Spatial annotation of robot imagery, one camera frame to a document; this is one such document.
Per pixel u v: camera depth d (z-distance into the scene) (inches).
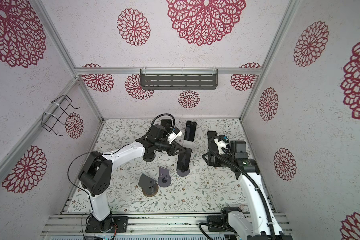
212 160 25.8
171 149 29.9
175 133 30.1
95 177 19.2
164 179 33.5
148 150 26.6
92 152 20.3
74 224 29.5
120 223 29.3
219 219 29.3
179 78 36.7
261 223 15.5
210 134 44.5
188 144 41.6
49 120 28.7
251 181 18.4
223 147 26.1
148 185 31.9
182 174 36.2
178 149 32.1
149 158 37.6
